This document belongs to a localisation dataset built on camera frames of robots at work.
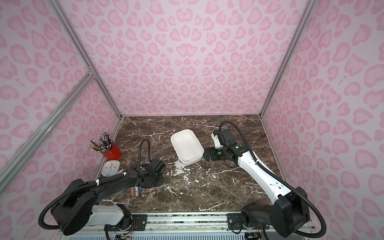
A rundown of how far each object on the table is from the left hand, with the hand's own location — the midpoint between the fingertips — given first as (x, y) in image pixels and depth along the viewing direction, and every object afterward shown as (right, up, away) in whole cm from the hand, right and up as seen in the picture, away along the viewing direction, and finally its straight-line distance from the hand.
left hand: (161, 180), depth 87 cm
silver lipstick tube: (-13, -4, -5) cm, 14 cm away
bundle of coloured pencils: (-32, +21, -1) cm, 39 cm away
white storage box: (+14, +17, +14) cm, 26 cm away
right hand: (+29, +17, -6) cm, 34 cm away
